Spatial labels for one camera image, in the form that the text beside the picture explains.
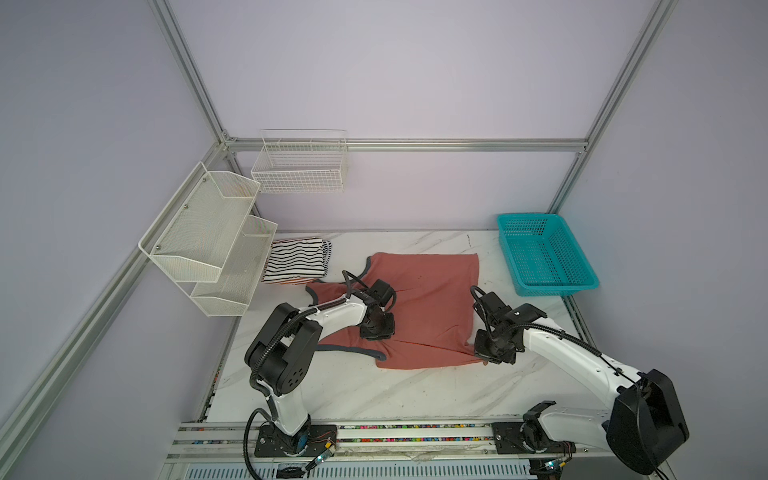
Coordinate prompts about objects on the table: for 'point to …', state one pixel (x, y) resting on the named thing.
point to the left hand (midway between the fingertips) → (385, 337)
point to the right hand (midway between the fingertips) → (479, 355)
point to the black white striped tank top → (297, 261)
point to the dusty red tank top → (433, 303)
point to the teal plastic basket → (542, 257)
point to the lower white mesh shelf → (231, 294)
